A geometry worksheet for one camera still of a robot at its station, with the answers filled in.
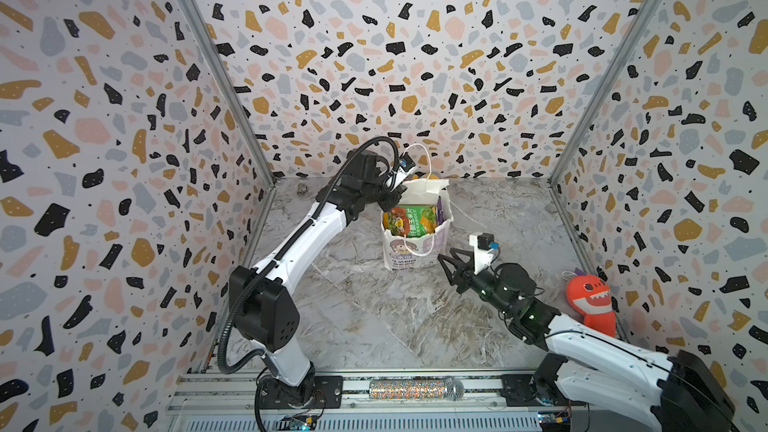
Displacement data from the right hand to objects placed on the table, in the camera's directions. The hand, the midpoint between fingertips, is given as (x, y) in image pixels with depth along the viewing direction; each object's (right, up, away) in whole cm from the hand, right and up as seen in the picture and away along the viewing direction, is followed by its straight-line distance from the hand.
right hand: (443, 250), depth 73 cm
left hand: (-10, +19, +6) cm, 22 cm away
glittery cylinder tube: (-7, -33, -2) cm, 34 cm away
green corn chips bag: (-8, +7, +10) cm, 14 cm away
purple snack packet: (+1, +9, +15) cm, 17 cm away
